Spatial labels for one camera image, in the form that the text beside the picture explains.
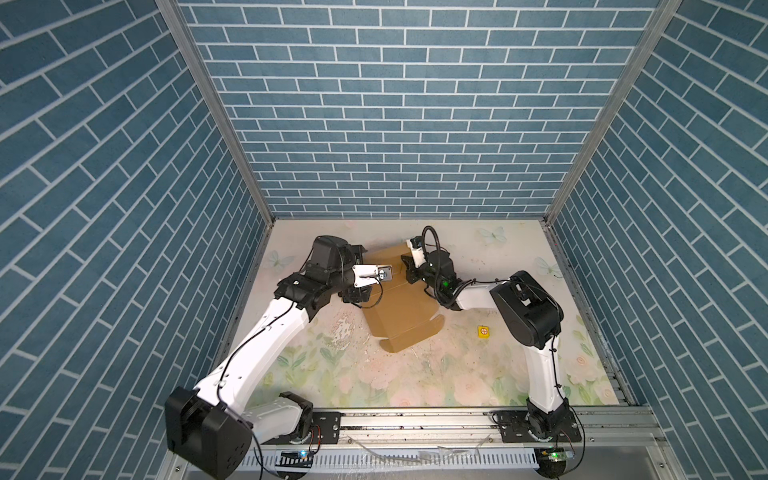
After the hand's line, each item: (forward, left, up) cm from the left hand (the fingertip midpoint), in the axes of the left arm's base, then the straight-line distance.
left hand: (364, 262), depth 78 cm
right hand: (+14, -10, -14) cm, 22 cm away
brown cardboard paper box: (-2, -10, -24) cm, 26 cm away
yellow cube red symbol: (-10, -35, -22) cm, 42 cm away
